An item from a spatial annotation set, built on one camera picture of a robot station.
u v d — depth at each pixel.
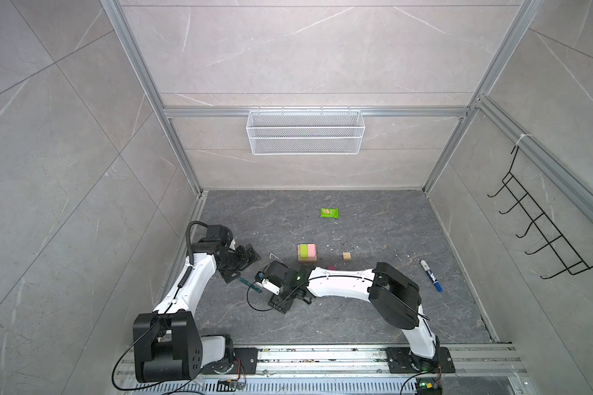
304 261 0.95
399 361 0.73
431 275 0.90
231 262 0.71
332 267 0.94
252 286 0.88
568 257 0.60
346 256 0.96
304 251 0.96
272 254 0.98
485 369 0.75
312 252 0.97
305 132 1.01
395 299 0.49
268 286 0.77
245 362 0.73
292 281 0.67
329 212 1.10
